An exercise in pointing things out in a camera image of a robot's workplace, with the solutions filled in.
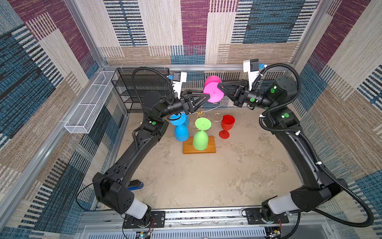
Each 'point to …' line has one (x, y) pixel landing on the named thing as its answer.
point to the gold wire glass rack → (196, 114)
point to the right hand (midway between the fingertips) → (220, 88)
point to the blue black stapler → (135, 184)
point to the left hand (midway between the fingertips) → (208, 97)
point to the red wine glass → (228, 121)
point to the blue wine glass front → (182, 123)
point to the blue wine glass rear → (184, 126)
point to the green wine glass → (200, 138)
